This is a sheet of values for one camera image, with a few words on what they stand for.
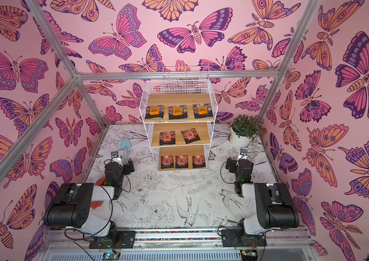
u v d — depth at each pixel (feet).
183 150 3.44
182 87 3.20
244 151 2.62
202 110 2.26
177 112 2.25
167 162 3.26
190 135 2.67
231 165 2.77
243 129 3.04
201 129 2.73
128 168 2.80
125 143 3.62
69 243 2.40
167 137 2.67
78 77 3.03
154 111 2.25
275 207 1.42
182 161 3.24
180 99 2.45
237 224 2.56
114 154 2.63
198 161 3.21
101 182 3.02
